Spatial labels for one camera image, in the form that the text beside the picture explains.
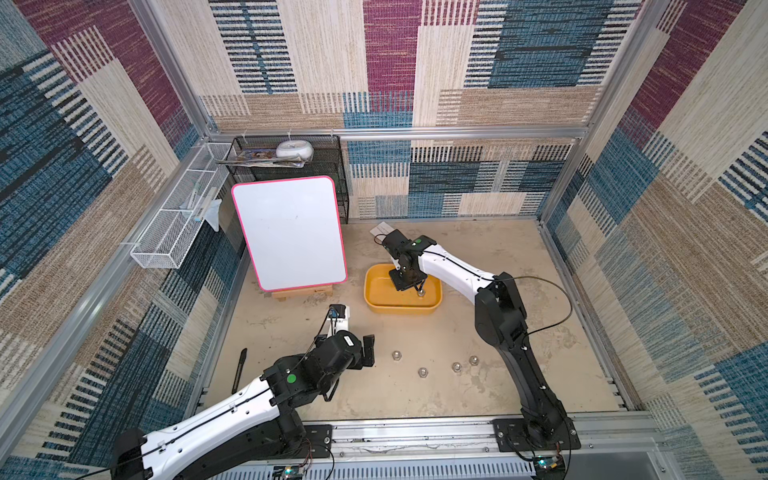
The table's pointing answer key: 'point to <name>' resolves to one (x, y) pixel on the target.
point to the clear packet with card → (381, 230)
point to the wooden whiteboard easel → (316, 292)
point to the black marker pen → (244, 352)
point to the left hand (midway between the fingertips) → (360, 337)
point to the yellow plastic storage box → (381, 295)
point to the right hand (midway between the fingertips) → (402, 280)
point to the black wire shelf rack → (328, 160)
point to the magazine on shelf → (264, 158)
